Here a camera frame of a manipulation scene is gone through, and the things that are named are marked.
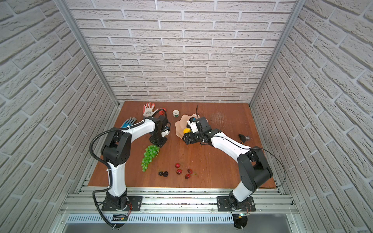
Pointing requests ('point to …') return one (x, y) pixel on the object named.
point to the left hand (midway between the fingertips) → (160, 143)
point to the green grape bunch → (151, 152)
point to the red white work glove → (147, 111)
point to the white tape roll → (176, 113)
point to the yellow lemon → (186, 130)
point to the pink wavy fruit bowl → (181, 124)
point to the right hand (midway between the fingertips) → (188, 135)
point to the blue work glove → (128, 122)
